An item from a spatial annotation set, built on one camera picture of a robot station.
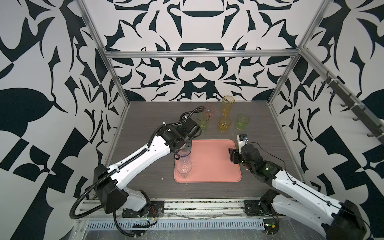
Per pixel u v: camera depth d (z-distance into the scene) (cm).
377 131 50
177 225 65
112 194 38
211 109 111
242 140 71
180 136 50
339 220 40
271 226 71
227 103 111
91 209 43
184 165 91
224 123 104
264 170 58
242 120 100
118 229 68
